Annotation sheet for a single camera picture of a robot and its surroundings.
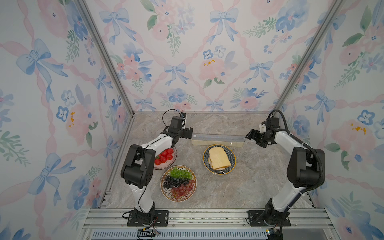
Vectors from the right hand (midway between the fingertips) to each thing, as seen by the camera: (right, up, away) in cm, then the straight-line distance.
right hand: (253, 137), depth 96 cm
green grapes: (-48, -19, -11) cm, 53 cm away
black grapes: (-51, -23, -15) cm, 58 cm away
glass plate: (-53, -15, -6) cm, 56 cm away
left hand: (-43, +7, 0) cm, 43 cm away
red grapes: (-44, -27, -17) cm, 54 cm away
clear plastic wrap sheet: (-23, -13, -5) cm, 26 cm away
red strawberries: (-55, -10, -4) cm, 56 cm away
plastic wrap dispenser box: (-22, -1, +2) cm, 22 cm away
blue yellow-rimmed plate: (-15, -12, -2) cm, 19 cm away
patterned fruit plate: (-52, -28, -16) cm, 61 cm away
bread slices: (-23, -13, -5) cm, 27 cm away
